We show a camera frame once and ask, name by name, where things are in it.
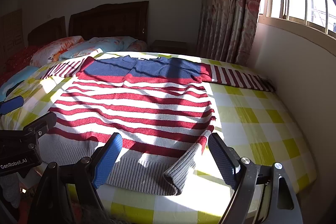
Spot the red white navy striped sweater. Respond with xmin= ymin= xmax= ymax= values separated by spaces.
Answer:
xmin=39 ymin=56 xmax=272 ymax=196

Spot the light blue cloth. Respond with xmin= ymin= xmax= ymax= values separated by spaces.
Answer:
xmin=1 ymin=65 xmax=39 ymax=101

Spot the red bed cover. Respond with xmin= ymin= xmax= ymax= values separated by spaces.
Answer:
xmin=0 ymin=46 xmax=39 ymax=85

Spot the orange white floral pillow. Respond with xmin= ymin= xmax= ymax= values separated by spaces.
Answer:
xmin=30 ymin=36 xmax=84 ymax=68

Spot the dark wooden headboard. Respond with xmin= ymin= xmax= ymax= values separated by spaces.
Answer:
xmin=68 ymin=1 xmax=149 ymax=42
xmin=27 ymin=16 xmax=67 ymax=46

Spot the light blue folded quilt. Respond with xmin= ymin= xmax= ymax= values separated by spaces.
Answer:
xmin=59 ymin=36 xmax=136 ymax=60

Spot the dark wooden nightstand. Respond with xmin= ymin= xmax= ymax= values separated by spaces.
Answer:
xmin=149 ymin=40 xmax=189 ymax=55

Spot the floral pink curtain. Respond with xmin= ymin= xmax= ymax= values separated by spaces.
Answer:
xmin=196 ymin=0 xmax=261 ymax=66

